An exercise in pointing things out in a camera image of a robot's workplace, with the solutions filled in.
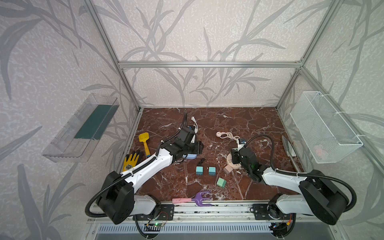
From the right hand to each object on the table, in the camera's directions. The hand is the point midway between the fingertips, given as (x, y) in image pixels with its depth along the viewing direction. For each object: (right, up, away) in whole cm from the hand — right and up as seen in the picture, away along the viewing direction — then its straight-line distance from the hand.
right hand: (234, 145), depth 90 cm
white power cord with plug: (-23, +11, -13) cm, 28 cm away
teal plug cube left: (-21, -14, -4) cm, 26 cm away
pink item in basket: (+39, +1, -16) cm, 42 cm away
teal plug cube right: (-14, -15, -3) cm, 20 cm away
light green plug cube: (-9, -19, -9) cm, 23 cm away
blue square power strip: (-26, -7, +1) cm, 27 cm away
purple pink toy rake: (-21, -26, -14) cm, 36 cm away
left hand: (-19, +3, -8) cm, 21 cm away
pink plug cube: (-4, -13, -3) cm, 15 cm away
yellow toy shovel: (-60, +3, +12) cm, 62 cm away
